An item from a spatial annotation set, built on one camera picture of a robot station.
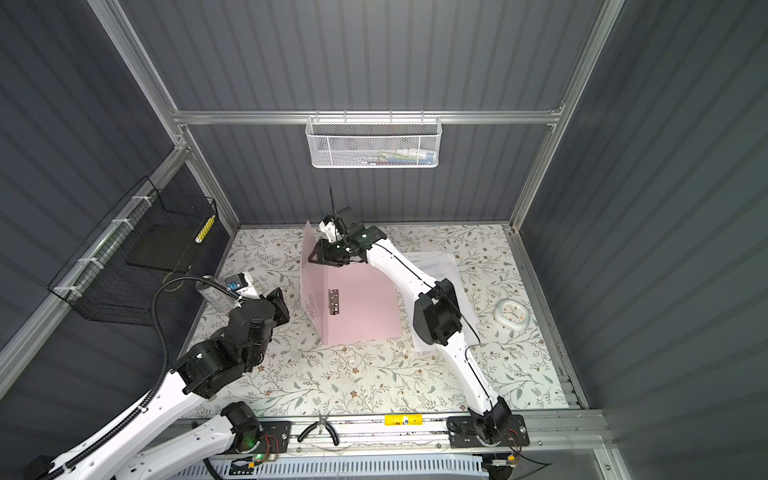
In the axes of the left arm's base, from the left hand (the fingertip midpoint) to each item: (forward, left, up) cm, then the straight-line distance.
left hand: (275, 294), depth 71 cm
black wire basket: (+13, +34, +5) cm, 37 cm away
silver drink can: (+11, +24, -17) cm, 31 cm away
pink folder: (+12, -14, -25) cm, 31 cm away
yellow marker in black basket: (+22, +22, +2) cm, 31 cm away
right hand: (+16, -6, -8) cm, 19 cm away
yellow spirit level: (-24, -30, -24) cm, 45 cm away
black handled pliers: (-23, -10, -25) cm, 36 cm away
